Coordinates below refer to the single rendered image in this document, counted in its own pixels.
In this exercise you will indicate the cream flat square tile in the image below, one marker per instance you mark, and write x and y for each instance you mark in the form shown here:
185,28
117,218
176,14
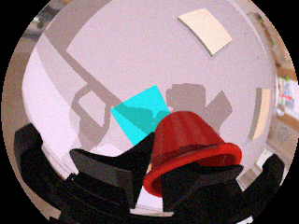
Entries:
207,29

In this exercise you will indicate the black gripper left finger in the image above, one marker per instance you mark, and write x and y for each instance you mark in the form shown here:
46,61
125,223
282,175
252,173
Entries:
125,171

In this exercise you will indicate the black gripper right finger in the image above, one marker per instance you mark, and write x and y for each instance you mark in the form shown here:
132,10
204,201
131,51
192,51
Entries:
181,182

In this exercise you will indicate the red plastic cup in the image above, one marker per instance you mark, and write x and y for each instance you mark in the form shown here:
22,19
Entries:
182,137

